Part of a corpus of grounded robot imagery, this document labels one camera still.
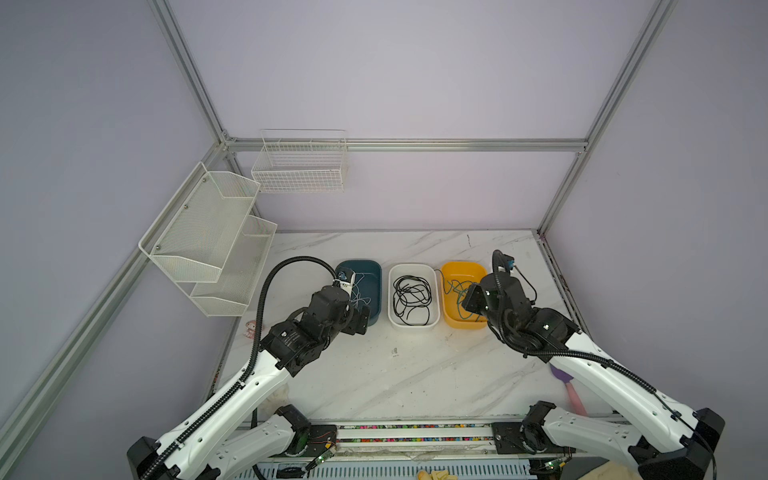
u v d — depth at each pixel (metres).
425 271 1.02
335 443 0.74
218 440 0.39
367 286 1.02
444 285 0.98
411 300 0.98
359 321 0.64
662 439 0.40
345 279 0.63
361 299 0.97
